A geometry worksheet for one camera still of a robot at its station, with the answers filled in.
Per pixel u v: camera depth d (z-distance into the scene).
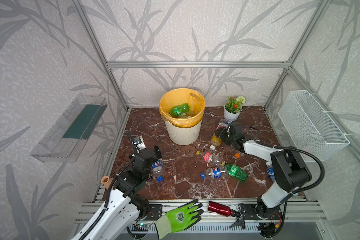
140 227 0.72
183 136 0.89
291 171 0.47
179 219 0.71
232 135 0.75
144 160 0.52
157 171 0.85
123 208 0.48
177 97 0.94
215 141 0.89
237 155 0.91
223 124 0.94
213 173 0.83
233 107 1.02
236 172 0.85
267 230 0.73
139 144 0.62
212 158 0.91
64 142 0.63
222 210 0.71
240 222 0.70
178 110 0.94
